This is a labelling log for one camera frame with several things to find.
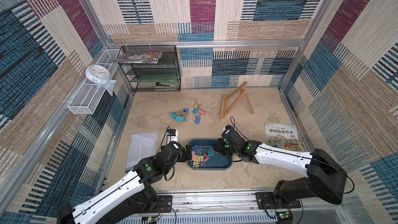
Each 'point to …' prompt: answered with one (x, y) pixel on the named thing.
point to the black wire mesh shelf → (164, 75)
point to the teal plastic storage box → (218, 162)
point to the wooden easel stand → (223, 113)
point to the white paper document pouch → (141, 145)
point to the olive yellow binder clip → (197, 106)
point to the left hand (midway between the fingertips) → (184, 145)
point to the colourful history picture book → (284, 136)
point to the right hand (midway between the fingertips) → (210, 145)
